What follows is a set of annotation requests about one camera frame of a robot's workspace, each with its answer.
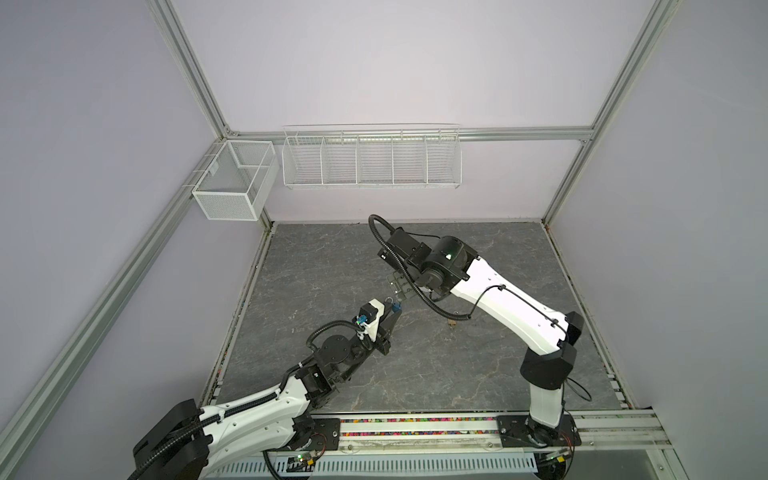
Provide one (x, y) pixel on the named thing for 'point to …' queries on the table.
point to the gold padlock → (451, 323)
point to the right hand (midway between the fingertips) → (414, 275)
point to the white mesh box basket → (238, 180)
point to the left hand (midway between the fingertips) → (396, 312)
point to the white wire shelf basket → (373, 156)
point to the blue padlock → (396, 306)
